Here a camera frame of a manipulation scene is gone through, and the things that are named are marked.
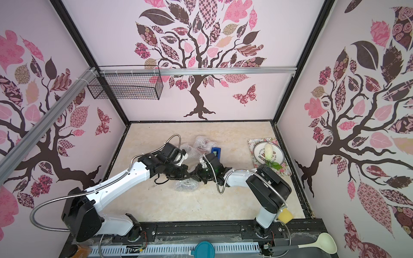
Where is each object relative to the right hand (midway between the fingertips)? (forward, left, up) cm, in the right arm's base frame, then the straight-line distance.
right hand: (187, 174), depth 83 cm
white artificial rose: (+18, -49, -6) cm, 53 cm away
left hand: (-5, -2, +4) cm, 7 cm away
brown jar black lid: (-33, +42, +1) cm, 53 cm away
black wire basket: (+48, +35, +26) cm, 65 cm away
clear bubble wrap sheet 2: (+20, -8, -1) cm, 22 cm away
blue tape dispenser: (+16, -16, -3) cm, 23 cm away
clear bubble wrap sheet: (+15, -1, -1) cm, 15 cm away
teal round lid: (-33, -9, -1) cm, 34 cm away
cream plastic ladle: (-30, -63, -8) cm, 70 cm away
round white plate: (+17, -56, -8) cm, 59 cm away
